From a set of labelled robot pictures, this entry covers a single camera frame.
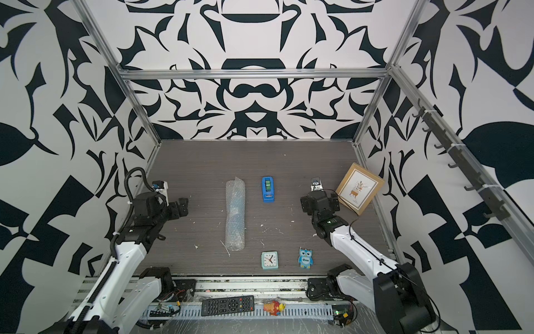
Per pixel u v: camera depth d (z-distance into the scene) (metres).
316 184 0.75
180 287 0.75
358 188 0.91
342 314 0.71
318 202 0.64
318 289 0.74
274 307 0.69
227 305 0.70
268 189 0.97
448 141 0.59
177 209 0.73
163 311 0.68
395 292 0.40
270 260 0.79
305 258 0.81
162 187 0.73
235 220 0.85
